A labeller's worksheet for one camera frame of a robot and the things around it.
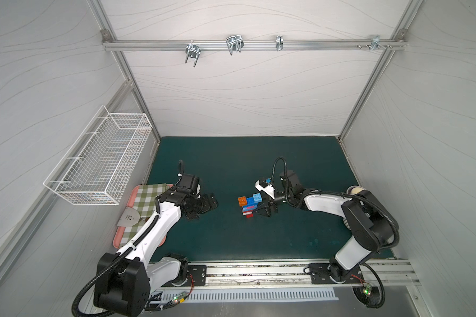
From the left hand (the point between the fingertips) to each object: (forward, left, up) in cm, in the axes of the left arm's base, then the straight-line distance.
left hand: (210, 207), depth 82 cm
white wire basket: (+3, +38, +22) cm, 44 cm away
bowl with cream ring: (+12, -66, -3) cm, 67 cm away
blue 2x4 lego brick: (+1, -17, +3) cm, 17 cm away
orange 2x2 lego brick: (+1, -13, +5) cm, 14 cm away
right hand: (+3, -18, -1) cm, 19 cm away
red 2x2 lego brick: (0, -17, -8) cm, 19 cm away
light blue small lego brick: (+2, -20, +5) cm, 20 cm away
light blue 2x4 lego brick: (0, -17, +1) cm, 17 cm away
